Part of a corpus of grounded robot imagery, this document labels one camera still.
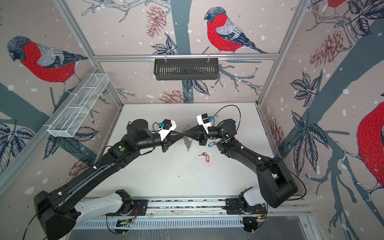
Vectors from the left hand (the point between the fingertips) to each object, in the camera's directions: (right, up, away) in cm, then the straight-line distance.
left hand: (181, 135), depth 64 cm
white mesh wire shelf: (-56, +4, +6) cm, 57 cm away
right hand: (+1, -1, +2) cm, 3 cm away
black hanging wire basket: (-1, +42, +43) cm, 60 cm away
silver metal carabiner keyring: (+2, -4, +8) cm, 9 cm away
